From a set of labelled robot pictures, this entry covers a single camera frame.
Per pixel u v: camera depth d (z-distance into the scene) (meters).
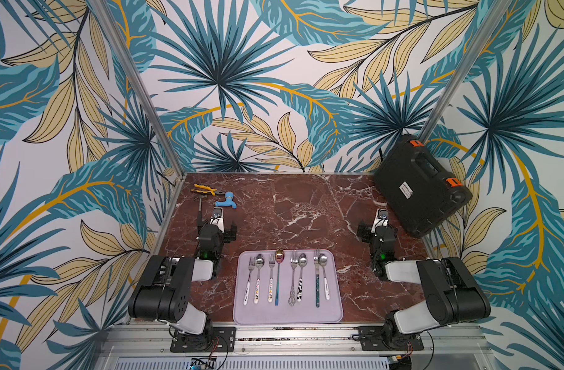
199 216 1.03
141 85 0.85
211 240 0.71
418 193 0.93
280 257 0.90
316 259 0.90
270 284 0.84
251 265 0.88
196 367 0.71
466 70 0.82
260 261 0.88
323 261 0.90
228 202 1.06
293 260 0.90
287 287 0.84
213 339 0.72
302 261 0.89
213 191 1.10
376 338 0.73
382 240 0.70
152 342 0.75
